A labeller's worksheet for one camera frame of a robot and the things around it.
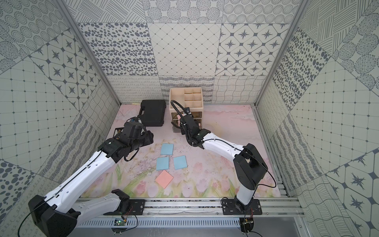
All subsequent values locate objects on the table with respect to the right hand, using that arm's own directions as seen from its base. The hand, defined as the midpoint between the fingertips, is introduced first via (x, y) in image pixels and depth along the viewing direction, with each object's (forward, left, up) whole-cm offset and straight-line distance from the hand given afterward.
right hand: (188, 122), depth 88 cm
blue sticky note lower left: (-19, +16, -17) cm, 30 cm away
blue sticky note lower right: (-18, +5, -18) cm, 26 cm away
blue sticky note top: (-9, +15, -18) cm, 25 cm away
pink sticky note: (+3, +6, +2) cm, 7 cm away
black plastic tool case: (+19, +29, -12) cm, 37 cm away
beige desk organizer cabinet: (+14, -1, +8) cm, 16 cm away
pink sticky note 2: (-27, +14, -18) cm, 36 cm away
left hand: (-13, +18, +5) cm, 22 cm away
